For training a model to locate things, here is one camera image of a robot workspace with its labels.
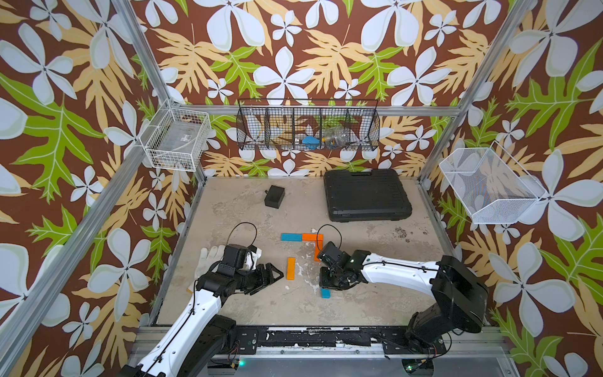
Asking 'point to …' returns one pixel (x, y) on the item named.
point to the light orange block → (290, 269)
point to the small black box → (274, 196)
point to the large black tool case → (367, 195)
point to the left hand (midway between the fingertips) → (278, 275)
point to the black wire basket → (308, 125)
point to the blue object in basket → (311, 142)
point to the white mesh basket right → (493, 188)
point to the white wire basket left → (177, 139)
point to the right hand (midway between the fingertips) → (318, 284)
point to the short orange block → (312, 237)
